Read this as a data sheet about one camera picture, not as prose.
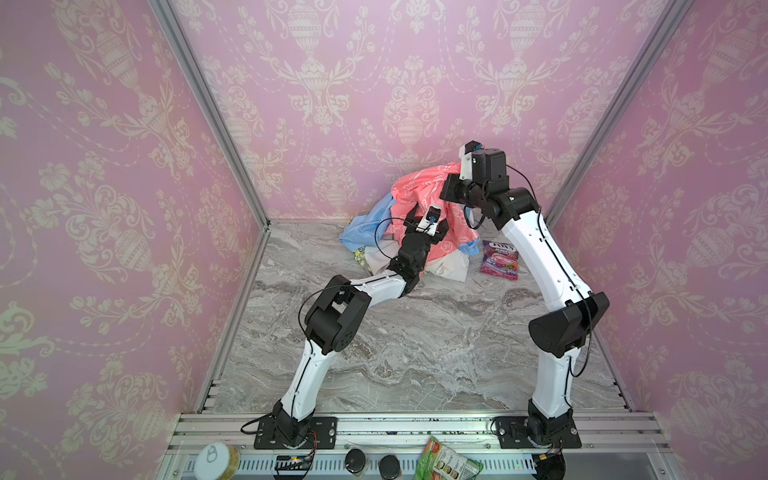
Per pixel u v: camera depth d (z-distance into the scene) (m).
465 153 0.70
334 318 0.57
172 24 0.71
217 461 0.67
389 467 0.62
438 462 0.68
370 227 1.01
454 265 1.00
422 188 0.79
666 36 0.71
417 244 0.72
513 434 0.73
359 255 1.09
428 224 0.75
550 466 0.71
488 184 0.59
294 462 0.73
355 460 0.62
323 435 0.74
